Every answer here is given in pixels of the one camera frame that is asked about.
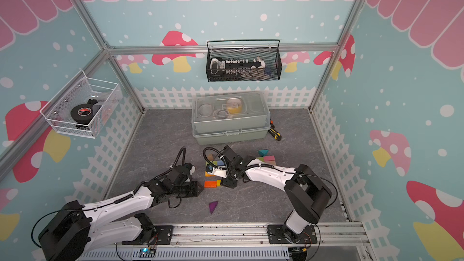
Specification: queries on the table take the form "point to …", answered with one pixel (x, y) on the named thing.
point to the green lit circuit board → (147, 252)
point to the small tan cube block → (210, 157)
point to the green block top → (215, 162)
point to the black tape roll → (82, 113)
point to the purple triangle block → (212, 206)
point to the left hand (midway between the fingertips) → (199, 192)
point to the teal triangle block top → (263, 153)
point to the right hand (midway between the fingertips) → (225, 175)
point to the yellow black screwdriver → (275, 134)
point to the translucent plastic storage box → (232, 117)
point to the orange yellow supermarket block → (208, 175)
